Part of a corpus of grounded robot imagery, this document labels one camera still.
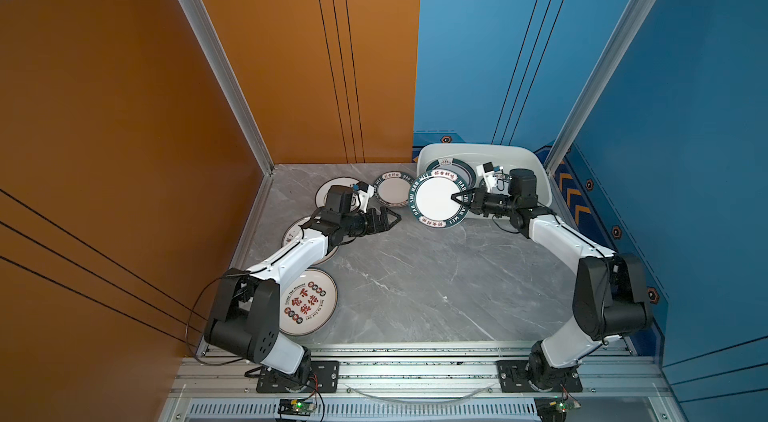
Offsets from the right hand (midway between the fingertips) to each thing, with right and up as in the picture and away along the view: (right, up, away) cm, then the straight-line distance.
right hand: (452, 199), depth 84 cm
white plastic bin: (+29, +16, +31) cm, 45 cm away
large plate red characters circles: (-41, -30, +1) cm, 51 cm away
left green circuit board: (-40, -50, -13) cm, 65 cm away
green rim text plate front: (-6, 0, +1) cm, 6 cm away
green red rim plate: (0, +7, +1) cm, 7 cm away
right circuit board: (+22, -50, -14) cm, 56 cm away
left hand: (-17, -5, +1) cm, 18 cm away
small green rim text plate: (-17, +3, +30) cm, 35 cm away
